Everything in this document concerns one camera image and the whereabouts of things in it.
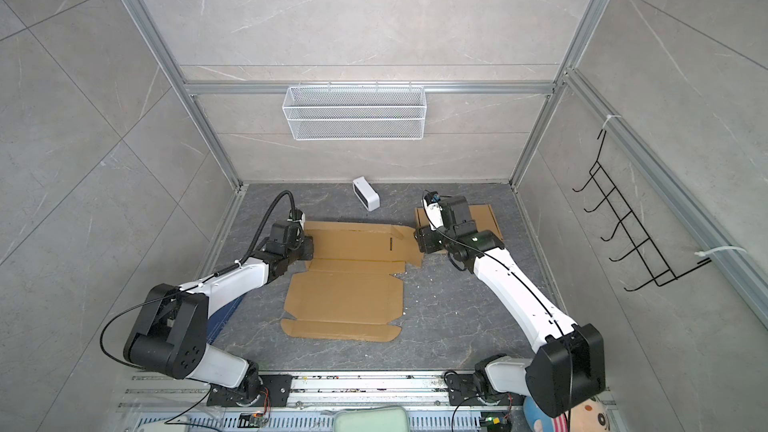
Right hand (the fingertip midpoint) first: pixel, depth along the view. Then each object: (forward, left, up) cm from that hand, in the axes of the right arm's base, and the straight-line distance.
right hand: (426, 228), depth 83 cm
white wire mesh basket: (+41, +21, +11) cm, 48 cm away
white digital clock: (+24, +19, -11) cm, 33 cm away
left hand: (+5, +36, -9) cm, 38 cm away
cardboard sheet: (-10, +23, -17) cm, 31 cm away
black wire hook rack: (-23, -44, +14) cm, 51 cm away
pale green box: (-43, +15, -17) cm, 48 cm away
